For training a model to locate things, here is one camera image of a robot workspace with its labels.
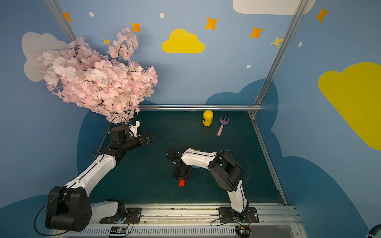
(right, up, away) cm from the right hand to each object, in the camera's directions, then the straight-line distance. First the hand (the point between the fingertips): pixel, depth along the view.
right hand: (181, 179), depth 87 cm
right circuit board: (+32, -21, -14) cm, 41 cm away
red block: (0, -1, -3) cm, 3 cm away
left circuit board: (-30, -20, -15) cm, 39 cm away
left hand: (-17, +27, -3) cm, 32 cm away
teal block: (+8, +15, -27) cm, 32 cm away
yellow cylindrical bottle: (+18, +38, +21) cm, 47 cm away
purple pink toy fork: (+31, +35, +28) cm, 55 cm away
